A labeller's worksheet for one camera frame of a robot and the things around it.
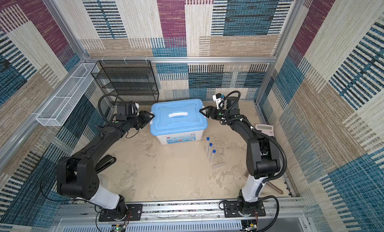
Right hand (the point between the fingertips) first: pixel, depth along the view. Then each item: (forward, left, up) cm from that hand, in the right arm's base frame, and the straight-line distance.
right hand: (202, 113), depth 88 cm
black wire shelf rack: (+32, +49, 0) cm, 59 cm away
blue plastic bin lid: (-1, +15, -2) cm, 15 cm away
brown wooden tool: (-37, -36, -19) cm, 55 cm away
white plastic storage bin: (-9, +16, -8) cm, 20 cm away
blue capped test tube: (-15, -2, -6) cm, 16 cm away
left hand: (-1, +28, +1) cm, 28 cm away
